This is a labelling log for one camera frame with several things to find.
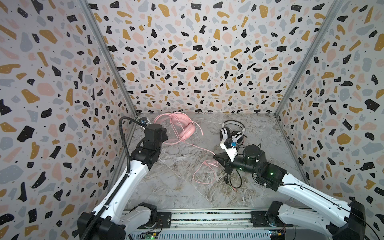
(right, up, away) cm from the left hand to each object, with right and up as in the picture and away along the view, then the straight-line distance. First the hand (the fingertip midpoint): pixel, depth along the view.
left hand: (158, 127), depth 76 cm
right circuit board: (+59, -52, -4) cm, 78 cm away
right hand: (+27, -12, -9) cm, 31 cm away
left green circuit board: (-3, -51, -5) cm, 51 cm away
